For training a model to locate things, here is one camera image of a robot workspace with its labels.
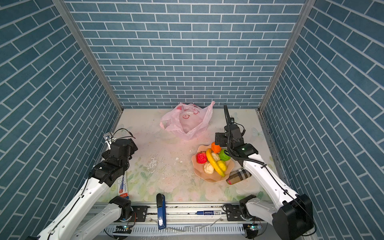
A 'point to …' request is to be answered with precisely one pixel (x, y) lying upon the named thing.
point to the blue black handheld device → (161, 202)
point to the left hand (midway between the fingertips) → (124, 143)
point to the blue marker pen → (210, 212)
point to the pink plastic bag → (188, 121)
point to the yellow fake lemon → (222, 164)
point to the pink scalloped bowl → (214, 177)
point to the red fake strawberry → (201, 157)
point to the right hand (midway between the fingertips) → (224, 132)
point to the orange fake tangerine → (216, 148)
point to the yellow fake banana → (214, 163)
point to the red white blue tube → (123, 189)
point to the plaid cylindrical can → (237, 175)
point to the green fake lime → (223, 156)
